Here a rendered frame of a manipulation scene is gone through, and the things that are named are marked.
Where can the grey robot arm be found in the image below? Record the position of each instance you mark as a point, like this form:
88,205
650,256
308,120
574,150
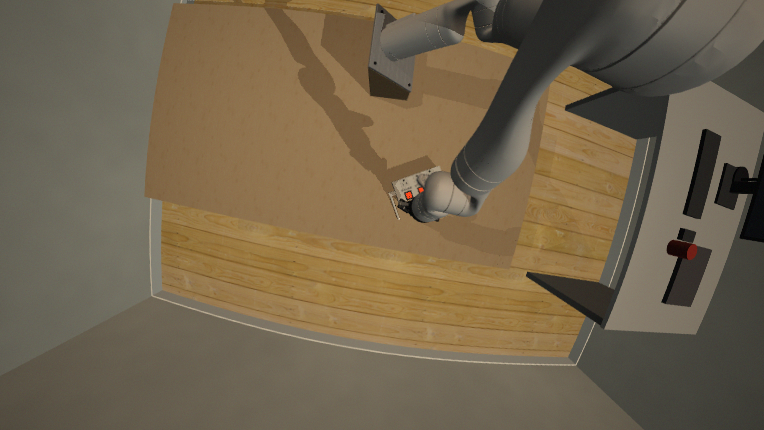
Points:
641,47

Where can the grey power strip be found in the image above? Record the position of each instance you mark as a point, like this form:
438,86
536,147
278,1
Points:
407,188

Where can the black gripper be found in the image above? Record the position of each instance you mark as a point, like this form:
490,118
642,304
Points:
407,207

